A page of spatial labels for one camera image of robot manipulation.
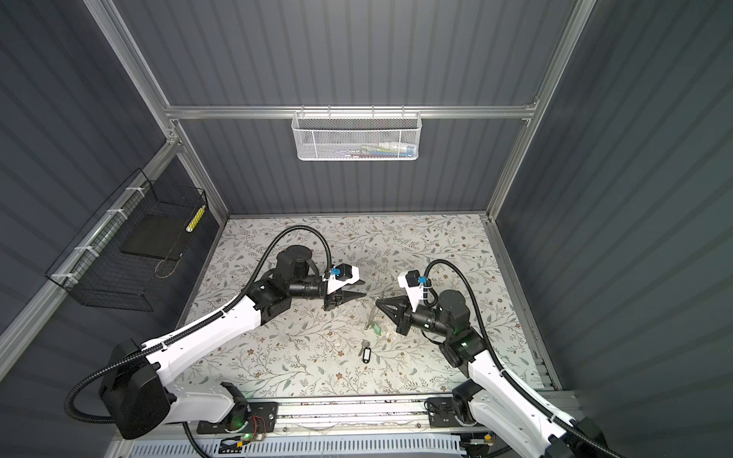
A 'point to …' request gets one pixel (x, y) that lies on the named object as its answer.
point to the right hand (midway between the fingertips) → (382, 307)
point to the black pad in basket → (162, 236)
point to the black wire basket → (126, 253)
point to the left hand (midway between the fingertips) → (364, 284)
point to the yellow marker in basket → (196, 218)
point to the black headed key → (366, 353)
